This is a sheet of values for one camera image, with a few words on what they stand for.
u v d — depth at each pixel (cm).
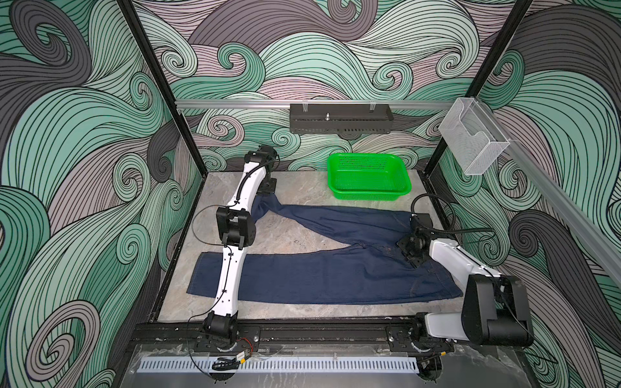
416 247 65
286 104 93
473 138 79
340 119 96
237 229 65
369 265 88
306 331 76
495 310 42
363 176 118
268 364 70
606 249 50
